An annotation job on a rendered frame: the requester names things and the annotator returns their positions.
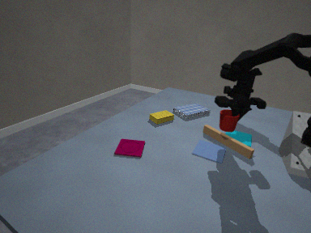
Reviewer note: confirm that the yellow sponge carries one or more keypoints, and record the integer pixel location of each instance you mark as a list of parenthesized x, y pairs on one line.
[(161, 117)]

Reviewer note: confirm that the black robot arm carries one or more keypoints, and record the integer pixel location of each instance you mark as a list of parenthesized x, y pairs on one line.
[(285, 47)]

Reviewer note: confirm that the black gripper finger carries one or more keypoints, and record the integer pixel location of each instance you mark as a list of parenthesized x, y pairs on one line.
[(243, 111), (235, 112)]

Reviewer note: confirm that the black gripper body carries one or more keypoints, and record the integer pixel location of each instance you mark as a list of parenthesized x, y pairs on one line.
[(241, 96)]

